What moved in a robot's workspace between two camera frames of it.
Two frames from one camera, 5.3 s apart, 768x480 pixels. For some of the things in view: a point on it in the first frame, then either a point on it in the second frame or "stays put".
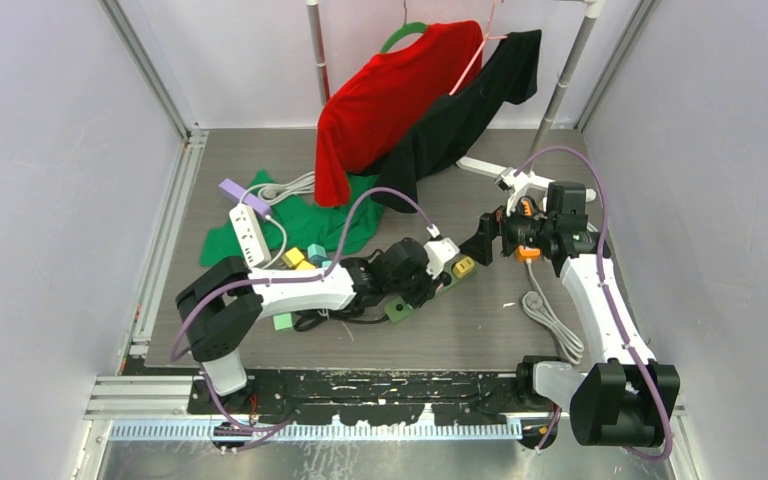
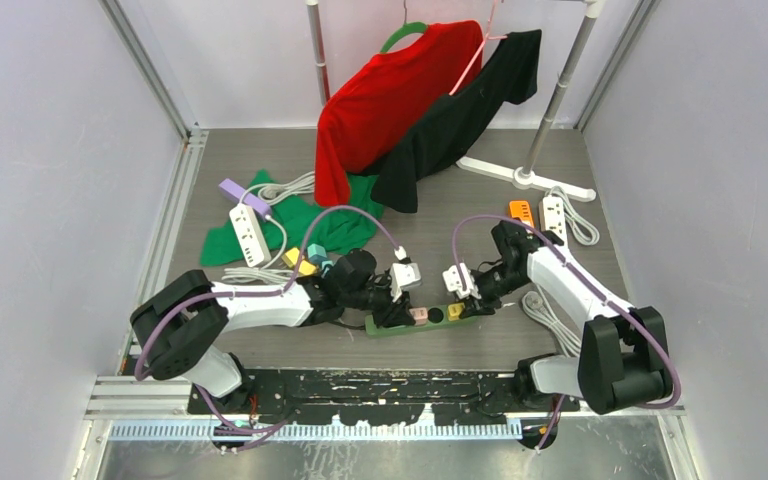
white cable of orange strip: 569,345 stays put
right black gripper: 491,225 → 480,307
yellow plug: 463,267 → 454,311
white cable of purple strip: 271,193 stays put
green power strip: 463,266 → 438,317
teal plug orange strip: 316,252 stays put
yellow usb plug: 293,257 stays put
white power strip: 249,237 stays put
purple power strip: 235,192 stays put
